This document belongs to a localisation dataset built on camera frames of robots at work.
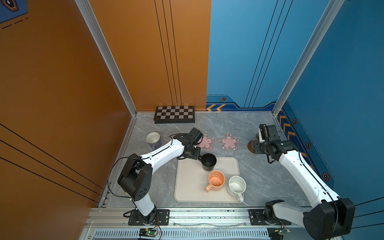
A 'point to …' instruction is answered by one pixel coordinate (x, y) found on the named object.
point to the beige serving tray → (191, 180)
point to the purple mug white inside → (153, 138)
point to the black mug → (208, 161)
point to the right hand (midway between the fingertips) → (258, 145)
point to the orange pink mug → (216, 180)
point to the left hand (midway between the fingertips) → (196, 153)
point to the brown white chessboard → (165, 114)
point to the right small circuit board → (277, 233)
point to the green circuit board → (148, 232)
